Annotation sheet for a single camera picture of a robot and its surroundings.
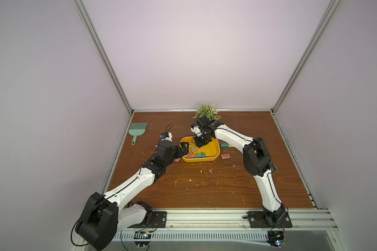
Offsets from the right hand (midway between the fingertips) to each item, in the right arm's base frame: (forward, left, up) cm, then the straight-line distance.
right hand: (196, 141), depth 96 cm
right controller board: (-48, -37, -6) cm, 61 cm away
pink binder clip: (-8, -17, -5) cm, 19 cm away
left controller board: (-50, +24, -8) cm, 56 cm away
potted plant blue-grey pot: (+14, -8, +13) cm, 21 cm away
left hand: (-9, +6, +10) cm, 15 cm away
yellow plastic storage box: (-3, -10, -5) cm, 12 cm away
